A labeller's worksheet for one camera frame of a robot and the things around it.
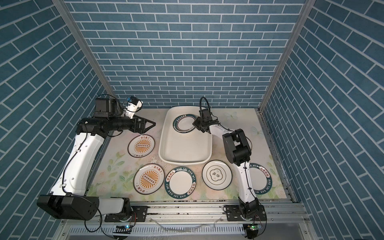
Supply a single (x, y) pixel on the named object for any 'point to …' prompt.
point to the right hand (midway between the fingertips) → (192, 121)
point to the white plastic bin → (180, 142)
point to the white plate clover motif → (217, 175)
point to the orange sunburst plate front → (148, 178)
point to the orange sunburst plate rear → (141, 146)
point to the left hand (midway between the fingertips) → (149, 121)
